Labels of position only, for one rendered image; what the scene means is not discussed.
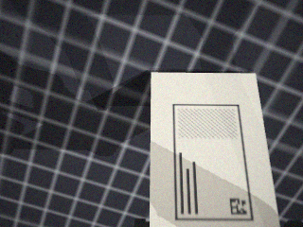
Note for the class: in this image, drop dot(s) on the black work mat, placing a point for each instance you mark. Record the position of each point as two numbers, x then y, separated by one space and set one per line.
75 98

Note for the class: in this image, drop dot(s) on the white rectangular plate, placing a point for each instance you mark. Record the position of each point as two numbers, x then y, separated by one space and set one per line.
210 164

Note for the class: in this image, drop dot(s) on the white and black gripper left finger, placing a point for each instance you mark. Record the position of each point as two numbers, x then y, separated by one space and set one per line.
141 222

